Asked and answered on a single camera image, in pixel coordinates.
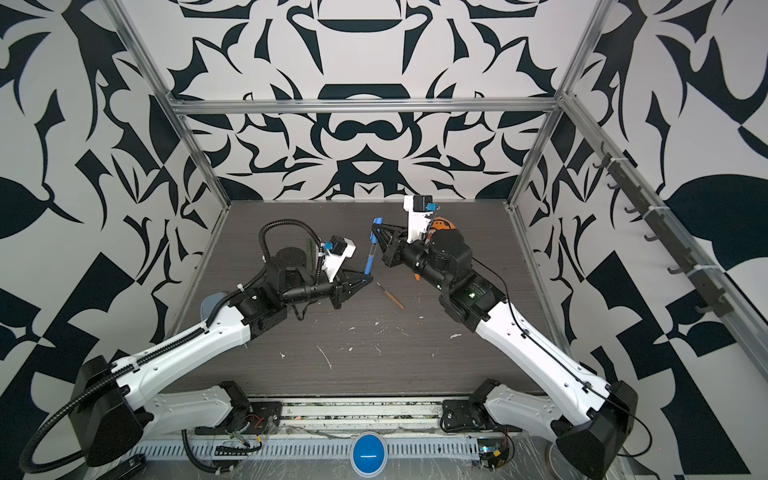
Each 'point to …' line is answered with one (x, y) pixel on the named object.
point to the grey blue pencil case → (208, 303)
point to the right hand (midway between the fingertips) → (374, 226)
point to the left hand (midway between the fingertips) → (372, 271)
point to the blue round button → (368, 454)
